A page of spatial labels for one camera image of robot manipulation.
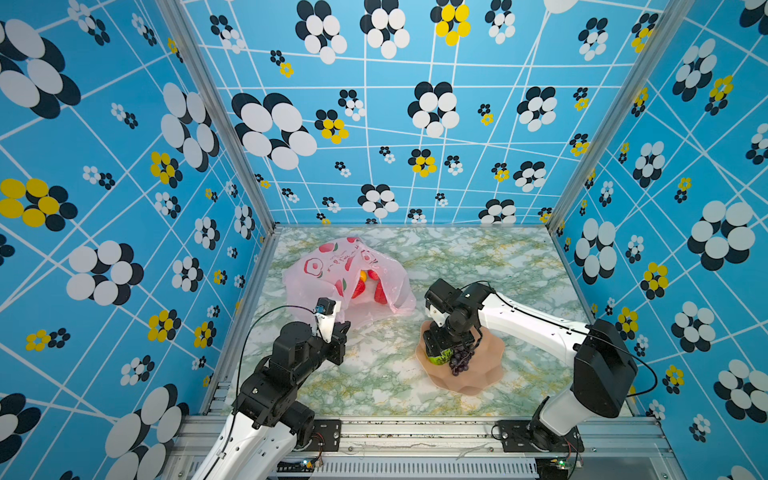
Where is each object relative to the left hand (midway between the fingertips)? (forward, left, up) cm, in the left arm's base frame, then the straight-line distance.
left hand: (350, 323), depth 72 cm
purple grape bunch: (-4, -29, -14) cm, 33 cm away
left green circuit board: (-27, +11, -21) cm, 36 cm away
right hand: (-1, -23, -13) cm, 27 cm away
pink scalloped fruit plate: (-5, -36, -17) cm, 40 cm away
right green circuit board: (-27, -49, -20) cm, 59 cm away
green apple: (-4, -25, -12) cm, 28 cm away
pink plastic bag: (+18, +7, -4) cm, 20 cm away
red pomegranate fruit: (+17, -7, -14) cm, 23 cm away
